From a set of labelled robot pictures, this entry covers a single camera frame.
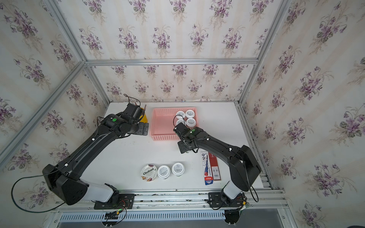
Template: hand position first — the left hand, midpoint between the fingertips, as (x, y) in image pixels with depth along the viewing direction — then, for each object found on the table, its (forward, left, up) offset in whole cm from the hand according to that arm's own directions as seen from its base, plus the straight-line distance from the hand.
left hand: (141, 128), depth 78 cm
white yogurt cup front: (-19, -13, -14) cm, 27 cm away
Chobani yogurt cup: (-19, -4, -16) cm, 25 cm away
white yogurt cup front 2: (-17, -20, -15) cm, 30 cm away
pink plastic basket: (+15, -10, -12) cm, 22 cm away
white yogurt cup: (+23, -29, -14) cm, 40 cm away
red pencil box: (-15, -43, -19) cm, 49 cm away
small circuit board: (-38, +13, -24) cm, 46 cm away
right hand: (-5, -27, -12) cm, 30 cm away
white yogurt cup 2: (+17, -22, -14) cm, 31 cm away
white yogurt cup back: (+23, -22, -14) cm, 35 cm away
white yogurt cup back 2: (+14, -29, -12) cm, 34 cm away
